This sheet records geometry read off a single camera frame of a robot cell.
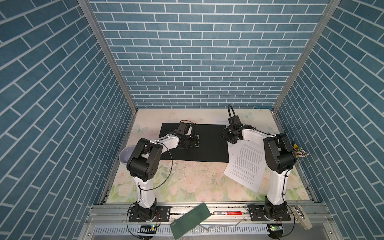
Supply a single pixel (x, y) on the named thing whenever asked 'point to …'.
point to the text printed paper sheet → (247, 163)
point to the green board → (185, 223)
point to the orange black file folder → (212, 146)
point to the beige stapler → (301, 217)
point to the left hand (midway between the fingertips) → (197, 142)
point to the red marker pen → (227, 213)
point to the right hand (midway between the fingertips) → (222, 135)
